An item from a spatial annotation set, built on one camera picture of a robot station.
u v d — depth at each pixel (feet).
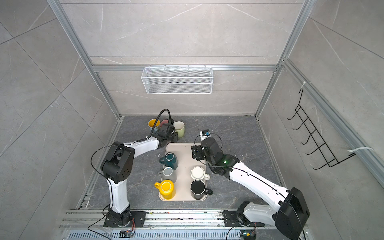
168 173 2.60
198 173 2.69
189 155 3.38
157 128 3.22
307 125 2.38
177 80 3.31
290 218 1.24
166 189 2.45
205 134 2.21
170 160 2.75
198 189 2.44
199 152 2.20
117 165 1.71
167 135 2.58
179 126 3.29
